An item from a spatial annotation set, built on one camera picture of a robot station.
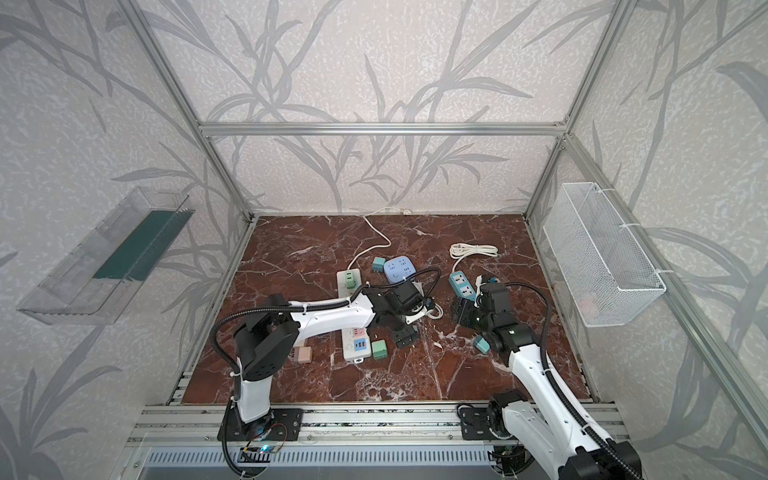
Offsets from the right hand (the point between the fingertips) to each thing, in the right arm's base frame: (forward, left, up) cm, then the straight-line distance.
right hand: (460, 298), depth 84 cm
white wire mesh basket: (-8, -26, +23) cm, 36 cm away
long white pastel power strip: (-10, +30, -9) cm, 33 cm away
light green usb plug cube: (-11, +23, -10) cm, 28 cm away
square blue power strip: (+16, +18, -10) cm, 26 cm away
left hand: (-3, +14, -8) cm, 16 cm away
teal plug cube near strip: (+19, +25, -10) cm, 33 cm away
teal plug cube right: (-10, -6, -9) cm, 15 cm away
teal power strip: (+10, -3, -10) cm, 14 cm away
